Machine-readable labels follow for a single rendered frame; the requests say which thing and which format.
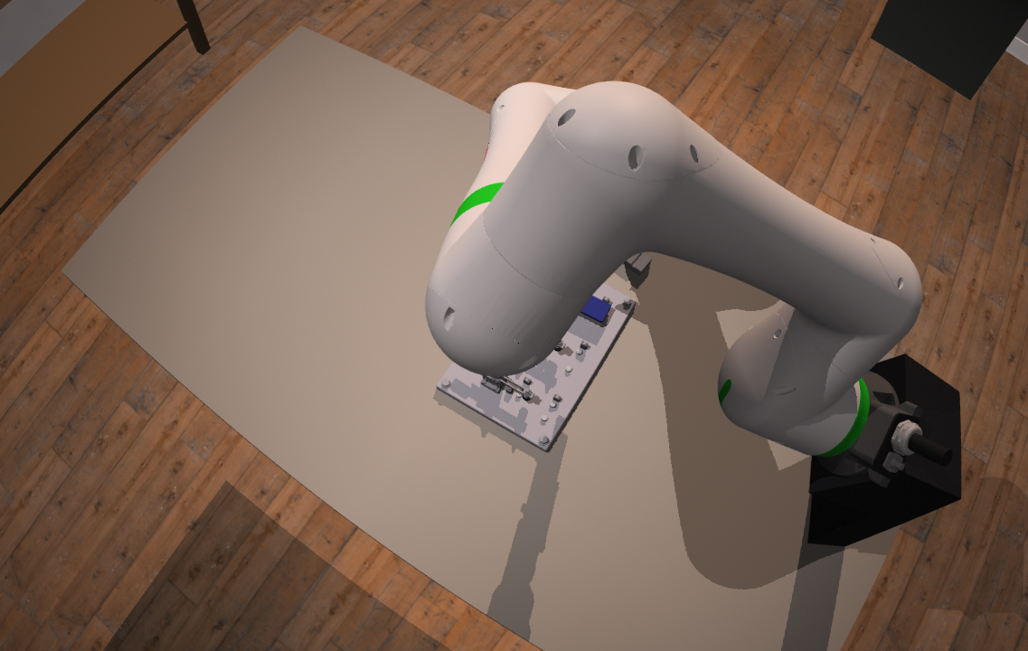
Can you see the blue rectangular plate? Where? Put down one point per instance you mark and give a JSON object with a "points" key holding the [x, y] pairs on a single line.
{"points": [[596, 310]]}

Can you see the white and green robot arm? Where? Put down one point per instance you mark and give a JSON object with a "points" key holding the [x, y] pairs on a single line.
{"points": [[630, 173]]}

